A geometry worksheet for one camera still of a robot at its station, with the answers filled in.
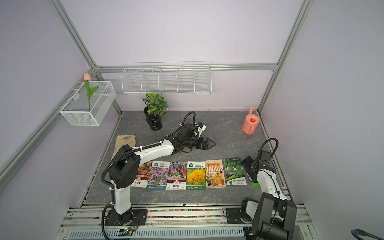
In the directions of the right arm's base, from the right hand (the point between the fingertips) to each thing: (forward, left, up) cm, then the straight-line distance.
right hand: (246, 165), depth 89 cm
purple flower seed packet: (-5, +53, -1) cm, 53 cm away
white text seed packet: (-3, +7, -2) cm, 8 cm away
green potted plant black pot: (+26, +54, +24) cm, 64 cm away
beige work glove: (+20, +83, -1) cm, 85 cm away
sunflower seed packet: (-5, +31, -2) cm, 31 cm away
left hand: (+7, +22, +12) cm, 26 cm away
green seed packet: (-11, -3, -2) cm, 12 cm away
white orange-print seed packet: (-5, +19, -1) cm, 20 cm away
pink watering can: (+26, -6, +9) cm, 28 cm away
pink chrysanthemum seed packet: (-6, +42, -2) cm, 42 cm away
